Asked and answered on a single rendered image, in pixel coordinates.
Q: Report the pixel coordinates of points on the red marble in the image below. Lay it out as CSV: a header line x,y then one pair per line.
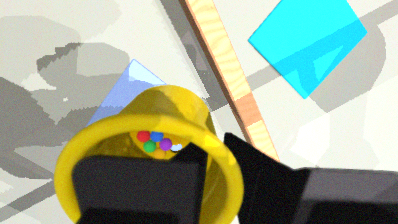
x,y
143,136

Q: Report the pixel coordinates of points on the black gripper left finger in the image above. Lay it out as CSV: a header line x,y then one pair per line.
x,y
175,185

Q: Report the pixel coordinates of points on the yellow cup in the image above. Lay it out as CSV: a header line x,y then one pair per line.
x,y
183,117

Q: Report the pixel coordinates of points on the light wooden plank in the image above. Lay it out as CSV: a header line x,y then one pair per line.
x,y
209,30

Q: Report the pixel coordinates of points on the blue marble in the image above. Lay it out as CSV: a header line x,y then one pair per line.
x,y
156,136

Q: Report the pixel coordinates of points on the orange marble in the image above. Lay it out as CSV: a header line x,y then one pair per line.
x,y
159,154

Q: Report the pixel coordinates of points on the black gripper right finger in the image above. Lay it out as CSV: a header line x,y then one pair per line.
x,y
275,193

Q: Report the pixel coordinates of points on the purple marble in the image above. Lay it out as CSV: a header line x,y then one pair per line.
x,y
165,144

